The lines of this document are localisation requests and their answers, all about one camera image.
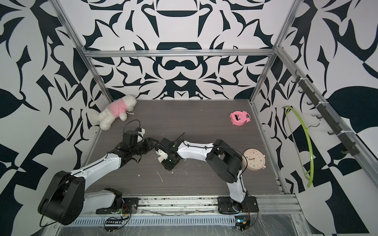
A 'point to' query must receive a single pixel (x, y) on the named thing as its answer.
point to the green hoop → (312, 167)
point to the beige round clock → (254, 159)
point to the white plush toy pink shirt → (117, 108)
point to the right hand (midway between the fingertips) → (166, 163)
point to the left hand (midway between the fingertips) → (156, 140)
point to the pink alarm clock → (239, 118)
